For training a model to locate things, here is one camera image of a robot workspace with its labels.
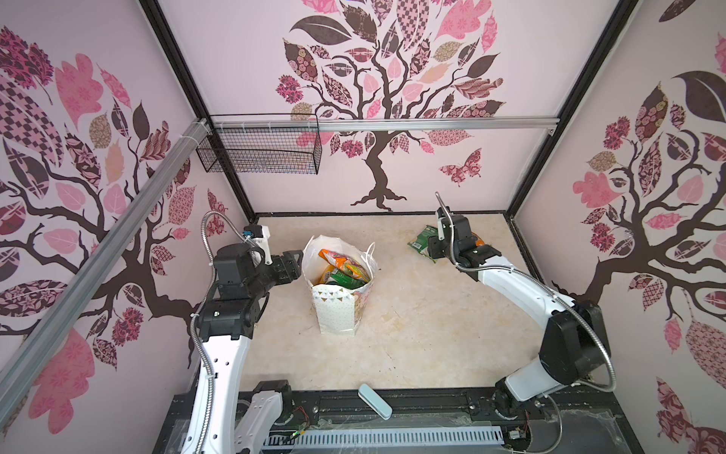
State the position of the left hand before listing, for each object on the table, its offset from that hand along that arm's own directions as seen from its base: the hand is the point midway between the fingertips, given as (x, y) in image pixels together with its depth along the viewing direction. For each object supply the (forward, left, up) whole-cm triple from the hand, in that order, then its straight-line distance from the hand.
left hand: (291, 261), depth 70 cm
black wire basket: (+68, +27, -11) cm, 74 cm away
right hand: (+16, -42, -9) cm, 46 cm away
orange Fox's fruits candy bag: (+28, -63, -27) cm, 74 cm away
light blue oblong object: (-27, -21, -25) cm, 43 cm away
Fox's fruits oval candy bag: (+4, -13, -8) cm, 16 cm away
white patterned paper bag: (-8, -12, -12) cm, 18 cm away
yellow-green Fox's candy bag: (+2, -12, -13) cm, 18 cm away
